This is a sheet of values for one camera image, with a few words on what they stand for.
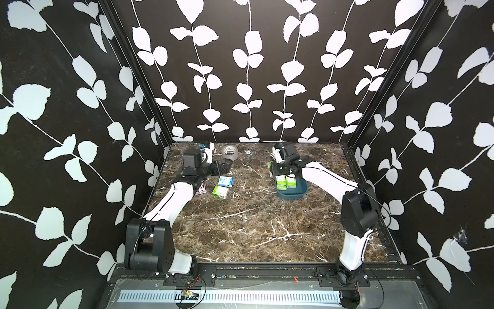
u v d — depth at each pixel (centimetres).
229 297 70
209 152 77
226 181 101
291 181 98
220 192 96
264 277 75
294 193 99
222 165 76
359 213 50
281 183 95
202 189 96
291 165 70
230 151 115
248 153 111
